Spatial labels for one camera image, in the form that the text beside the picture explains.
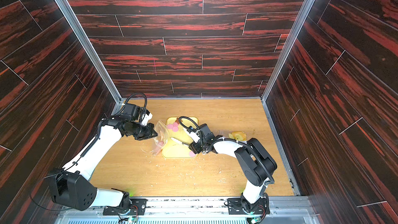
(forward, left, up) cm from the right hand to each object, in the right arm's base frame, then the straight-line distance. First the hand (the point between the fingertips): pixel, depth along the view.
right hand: (196, 141), depth 95 cm
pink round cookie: (+9, +15, -1) cm, 18 cm away
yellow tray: (-6, +13, 0) cm, 15 cm away
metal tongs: (-2, +9, +2) cm, 10 cm away
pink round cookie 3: (-10, +2, +3) cm, 10 cm away
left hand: (-5, +19, +16) cm, 25 cm away
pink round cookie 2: (+12, +19, -2) cm, 22 cm away
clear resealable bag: (+6, -28, -2) cm, 29 cm away
